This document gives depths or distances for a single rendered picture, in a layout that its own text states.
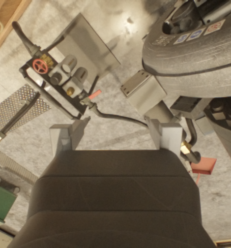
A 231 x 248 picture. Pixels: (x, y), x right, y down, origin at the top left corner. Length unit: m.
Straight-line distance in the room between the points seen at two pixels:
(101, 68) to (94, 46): 0.16
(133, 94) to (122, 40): 0.83
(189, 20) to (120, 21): 0.66
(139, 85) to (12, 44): 1.26
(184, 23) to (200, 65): 0.30
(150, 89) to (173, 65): 0.10
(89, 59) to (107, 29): 0.24
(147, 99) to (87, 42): 0.90
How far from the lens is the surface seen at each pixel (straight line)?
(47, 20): 1.42
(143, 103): 0.52
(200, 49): 0.41
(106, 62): 1.36
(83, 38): 1.34
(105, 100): 1.52
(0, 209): 3.26
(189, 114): 0.46
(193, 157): 0.77
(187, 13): 0.70
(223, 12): 0.72
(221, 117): 0.75
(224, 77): 0.39
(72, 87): 0.97
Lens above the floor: 1.25
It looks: 49 degrees down
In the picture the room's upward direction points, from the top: 169 degrees counter-clockwise
